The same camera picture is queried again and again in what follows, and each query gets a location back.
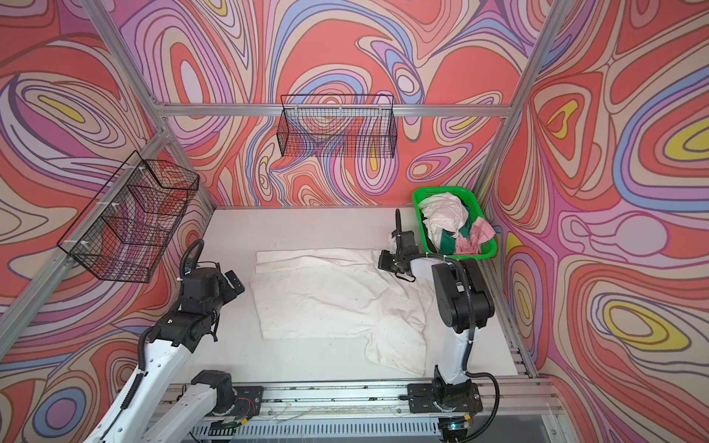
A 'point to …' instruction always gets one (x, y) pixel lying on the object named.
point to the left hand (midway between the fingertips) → (228, 280)
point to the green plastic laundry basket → (470, 195)
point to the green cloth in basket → (448, 241)
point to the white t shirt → (342, 293)
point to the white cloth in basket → (441, 213)
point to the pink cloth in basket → (479, 232)
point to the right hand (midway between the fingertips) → (382, 266)
